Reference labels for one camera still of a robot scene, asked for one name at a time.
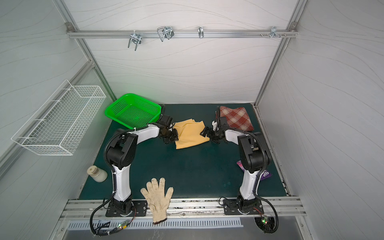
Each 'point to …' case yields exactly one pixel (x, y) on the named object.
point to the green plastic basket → (133, 111)
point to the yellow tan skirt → (188, 132)
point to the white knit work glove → (158, 199)
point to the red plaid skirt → (236, 118)
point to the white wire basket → (60, 124)
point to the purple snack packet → (239, 163)
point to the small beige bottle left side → (98, 175)
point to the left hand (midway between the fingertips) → (181, 137)
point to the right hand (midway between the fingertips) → (207, 132)
